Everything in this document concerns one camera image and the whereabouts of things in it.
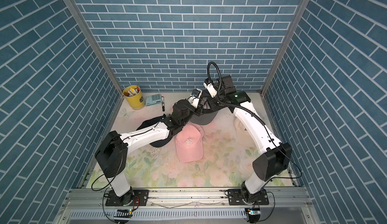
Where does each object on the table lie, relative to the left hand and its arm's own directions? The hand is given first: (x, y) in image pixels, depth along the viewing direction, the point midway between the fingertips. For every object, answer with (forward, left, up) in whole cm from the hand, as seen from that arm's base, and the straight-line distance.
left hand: (205, 98), depth 80 cm
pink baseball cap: (-16, +9, -22) cm, 28 cm away
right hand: (0, -4, 0) cm, 4 cm away
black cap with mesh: (-3, -2, -14) cm, 15 cm away
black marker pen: (+19, +30, -26) cm, 44 cm away
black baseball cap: (+2, +34, -26) cm, 43 cm away
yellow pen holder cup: (+18, +49, -17) cm, 55 cm away
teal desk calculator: (+22, +38, -27) cm, 52 cm away
